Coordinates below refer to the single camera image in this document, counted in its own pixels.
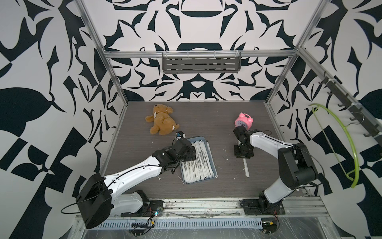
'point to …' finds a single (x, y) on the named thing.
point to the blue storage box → (203, 168)
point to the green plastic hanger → (314, 110)
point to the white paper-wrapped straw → (246, 168)
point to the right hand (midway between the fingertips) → (239, 153)
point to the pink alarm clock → (243, 119)
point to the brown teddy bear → (163, 122)
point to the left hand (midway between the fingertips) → (190, 148)
